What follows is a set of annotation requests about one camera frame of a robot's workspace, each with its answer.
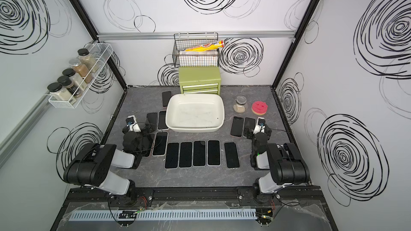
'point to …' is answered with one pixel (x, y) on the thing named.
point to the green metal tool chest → (199, 80)
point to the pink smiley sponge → (259, 108)
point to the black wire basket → (201, 59)
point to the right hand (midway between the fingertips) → (259, 123)
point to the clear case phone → (231, 155)
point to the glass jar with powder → (241, 106)
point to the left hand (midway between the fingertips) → (138, 120)
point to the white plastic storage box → (195, 113)
